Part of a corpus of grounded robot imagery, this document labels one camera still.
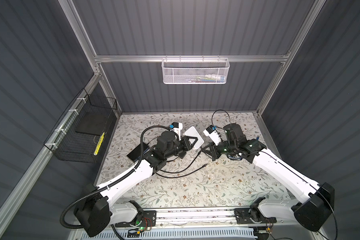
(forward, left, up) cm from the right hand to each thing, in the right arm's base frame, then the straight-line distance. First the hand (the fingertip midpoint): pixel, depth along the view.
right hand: (204, 150), depth 74 cm
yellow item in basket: (-2, +50, +7) cm, 50 cm away
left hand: (+3, +3, +5) cm, 7 cm away
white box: (+7, +6, +7) cm, 11 cm away
